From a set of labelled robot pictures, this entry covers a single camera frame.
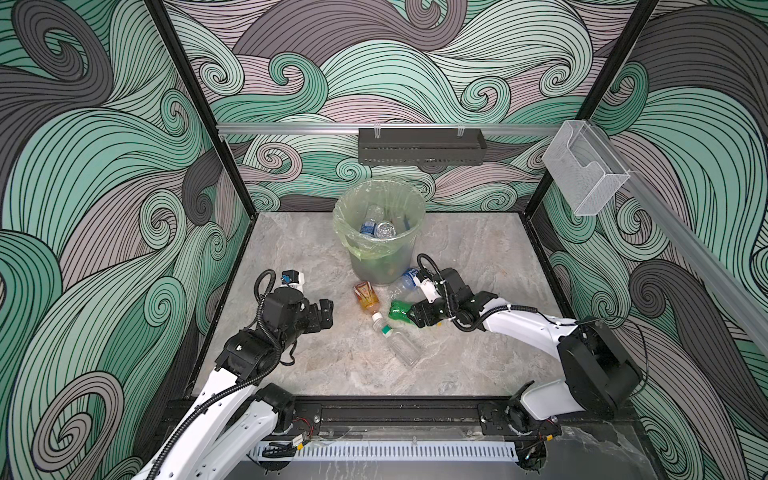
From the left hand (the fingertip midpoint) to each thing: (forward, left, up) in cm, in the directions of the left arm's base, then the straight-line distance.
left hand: (318, 302), depth 74 cm
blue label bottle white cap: (+19, -17, +7) cm, 26 cm away
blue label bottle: (+15, -24, -18) cm, 34 cm away
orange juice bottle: (+10, -12, -13) cm, 20 cm away
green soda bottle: (+6, -22, -15) cm, 27 cm away
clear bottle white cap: (-3, -21, -18) cm, 28 cm away
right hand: (+5, -27, -13) cm, 31 cm away
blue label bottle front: (+27, -12, -1) cm, 29 cm away
